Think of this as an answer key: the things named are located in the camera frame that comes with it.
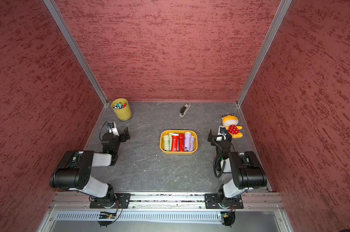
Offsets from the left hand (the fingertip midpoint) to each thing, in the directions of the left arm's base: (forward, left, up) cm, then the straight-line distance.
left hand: (120, 130), depth 93 cm
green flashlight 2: (-3, -34, -1) cm, 34 cm away
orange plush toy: (+9, -76, -2) cm, 76 cm away
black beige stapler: (+24, -43, -4) cm, 49 cm away
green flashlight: (-6, -31, -4) cm, 32 cm away
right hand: (-1, -64, +1) cm, 64 cm away
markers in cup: (+20, +5, +3) cm, 21 cm away
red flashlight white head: (-7, -36, -1) cm, 37 cm away
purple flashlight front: (-6, -45, -1) cm, 45 cm away
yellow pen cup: (+13, +1, +1) cm, 13 cm away
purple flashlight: (-7, -47, -4) cm, 48 cm away
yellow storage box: (0, -31, -2) cm, 31 cm away
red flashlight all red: (-4, -41, -1) cm, 41 cm away
